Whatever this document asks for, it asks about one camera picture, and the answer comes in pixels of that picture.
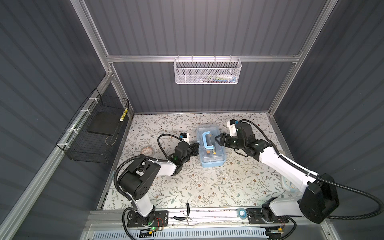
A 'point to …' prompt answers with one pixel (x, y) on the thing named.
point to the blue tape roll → (242, 213)
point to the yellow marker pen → (125, 112)
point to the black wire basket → (88, 137)
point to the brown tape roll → (147, 151)
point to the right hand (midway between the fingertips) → (219, 139)
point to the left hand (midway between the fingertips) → (200, 144)
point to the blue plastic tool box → (211, 153)
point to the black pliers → (185, 218)
